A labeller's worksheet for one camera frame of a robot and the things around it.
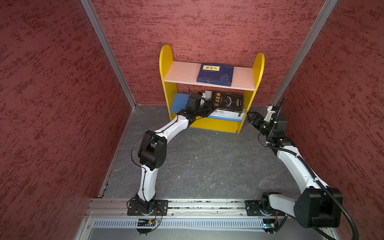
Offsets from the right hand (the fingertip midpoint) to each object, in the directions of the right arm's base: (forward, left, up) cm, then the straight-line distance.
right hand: (250, 118), depth 82 cm
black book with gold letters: (+17, +10, -2) cm, 20 cm away
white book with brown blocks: (+8, +5, -8) cm, 12 cm away
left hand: (+8, +17, 0) cm, 19 cm away
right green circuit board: (-48, -4, -25) cm, 54 cm away
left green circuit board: (-45, +58, -25) cm, 78 cm away
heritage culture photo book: (+16, +10, -2) cm, 18 cm away
